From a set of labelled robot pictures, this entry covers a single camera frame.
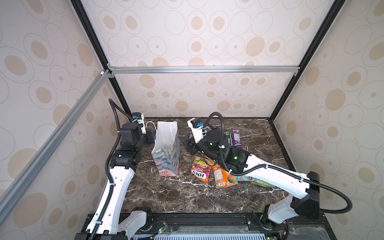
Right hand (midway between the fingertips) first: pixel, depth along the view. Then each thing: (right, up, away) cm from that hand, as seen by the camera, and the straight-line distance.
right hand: (184, 134), depth 64 cm
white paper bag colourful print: (-9, -8, +7) cm, 14 cm away
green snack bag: (+28, 0, +38) cm, 47 cm away
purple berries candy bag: (+32, -3, +38) cm, 50 cm away
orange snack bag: (+20, -26, +21) cm, 39 cm away
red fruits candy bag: (+8, -21, +24) cm, 33 cm away
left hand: (-16, +4, +7) cm, 18 cm away
